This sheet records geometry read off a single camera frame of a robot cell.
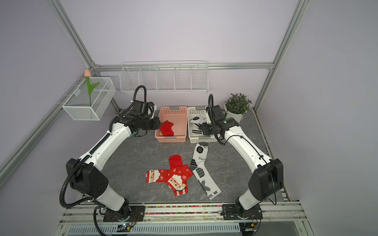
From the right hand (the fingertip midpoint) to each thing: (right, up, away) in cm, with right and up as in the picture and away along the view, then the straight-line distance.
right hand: (205, 127), depth 84 cm
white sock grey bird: (+1, -32, -1) cm, 32 cm away
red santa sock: (-27, -29, +2) cm, 40 cm away
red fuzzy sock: (-27, -2, +24) cm, 36 cm away
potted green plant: (+22, +13, +15) cm, 30 cm away
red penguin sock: (-19, -22, +8) cm, 30 cm away
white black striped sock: (-7, -4, +22) cm, 23 cm away
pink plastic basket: (-20, +8, +30) cm, 37 cm away
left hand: (-25, +2, -2) cm, 26 cm away
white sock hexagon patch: (-2, +5, +22) cm, 23 cm away
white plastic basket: (-5, +8, +29) cm, 30 cm away
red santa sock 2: (-15, -32, -1) cm, 35 cm away
